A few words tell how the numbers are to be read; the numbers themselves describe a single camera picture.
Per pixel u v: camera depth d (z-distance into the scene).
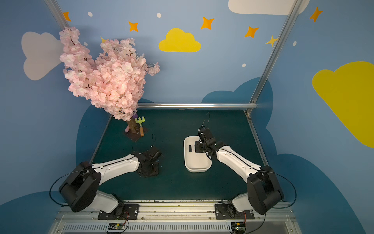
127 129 1.07
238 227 0.73
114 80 0.58
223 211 0.75
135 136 1.05
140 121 1.15
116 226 0.72
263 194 0.42
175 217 0.74
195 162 0.92
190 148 0.98
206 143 0.66
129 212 0.74
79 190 0.43
